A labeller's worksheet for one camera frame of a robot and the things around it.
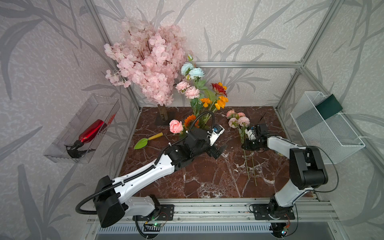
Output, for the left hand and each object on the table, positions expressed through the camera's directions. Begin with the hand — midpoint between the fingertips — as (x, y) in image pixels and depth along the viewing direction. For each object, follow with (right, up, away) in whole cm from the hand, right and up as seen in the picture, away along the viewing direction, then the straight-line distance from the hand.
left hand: (220, 139), depth 71 cm
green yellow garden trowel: (-48, -5, +28) cm, 56 cm away
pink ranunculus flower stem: (+19, +8, +25) cm, 33 cm away
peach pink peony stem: (+14, +8, +35) cm, 38 cm away
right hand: (+18, -7, +25) cm, 31 cm away
